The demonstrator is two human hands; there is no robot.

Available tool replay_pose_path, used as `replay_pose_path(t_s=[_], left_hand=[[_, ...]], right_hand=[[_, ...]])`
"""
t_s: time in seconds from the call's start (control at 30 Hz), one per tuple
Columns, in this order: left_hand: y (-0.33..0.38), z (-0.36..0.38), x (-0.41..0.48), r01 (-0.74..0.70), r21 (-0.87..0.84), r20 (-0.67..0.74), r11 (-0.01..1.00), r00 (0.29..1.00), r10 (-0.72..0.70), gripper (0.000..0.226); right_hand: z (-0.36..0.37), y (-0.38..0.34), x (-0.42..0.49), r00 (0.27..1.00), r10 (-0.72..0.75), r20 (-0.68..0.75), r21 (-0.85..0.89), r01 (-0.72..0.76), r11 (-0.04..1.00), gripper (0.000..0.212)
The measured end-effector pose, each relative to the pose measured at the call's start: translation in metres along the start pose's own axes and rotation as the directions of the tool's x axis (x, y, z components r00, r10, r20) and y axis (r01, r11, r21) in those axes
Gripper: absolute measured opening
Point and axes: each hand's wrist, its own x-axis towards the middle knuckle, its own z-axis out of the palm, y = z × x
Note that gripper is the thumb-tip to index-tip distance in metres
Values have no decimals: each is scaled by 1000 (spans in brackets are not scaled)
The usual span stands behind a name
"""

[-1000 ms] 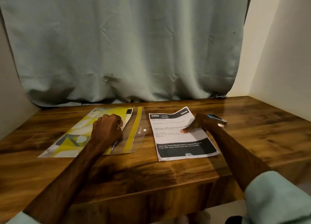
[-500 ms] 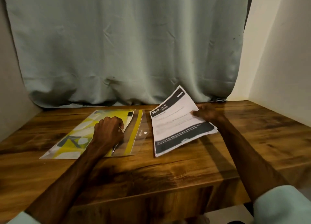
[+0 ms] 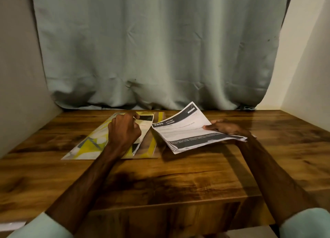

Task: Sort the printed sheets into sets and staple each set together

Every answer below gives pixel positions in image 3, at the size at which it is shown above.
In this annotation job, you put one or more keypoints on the person's right hand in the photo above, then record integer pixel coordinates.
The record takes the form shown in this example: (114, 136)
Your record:
(227, 127)

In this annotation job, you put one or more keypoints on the yellow patterned folder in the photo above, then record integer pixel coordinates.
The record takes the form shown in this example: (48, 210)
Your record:
(90, 145)

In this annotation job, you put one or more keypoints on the person's right forearm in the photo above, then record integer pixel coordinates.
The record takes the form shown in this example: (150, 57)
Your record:
(278, 183)

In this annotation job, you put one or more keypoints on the person's left forearm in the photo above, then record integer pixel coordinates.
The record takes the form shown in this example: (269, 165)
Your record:
(72, 194)

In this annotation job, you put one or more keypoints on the pale green curtain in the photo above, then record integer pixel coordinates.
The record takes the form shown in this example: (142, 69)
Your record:
(160, 39)

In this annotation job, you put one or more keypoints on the white paper tag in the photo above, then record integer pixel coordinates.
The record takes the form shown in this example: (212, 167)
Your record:
(10, 226)

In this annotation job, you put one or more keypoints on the person's left hand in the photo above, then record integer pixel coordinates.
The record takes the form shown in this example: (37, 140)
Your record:
(123, 132)

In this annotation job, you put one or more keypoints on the wash baby bottle paper stack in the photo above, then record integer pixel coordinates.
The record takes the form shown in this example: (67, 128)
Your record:
(188, 129)

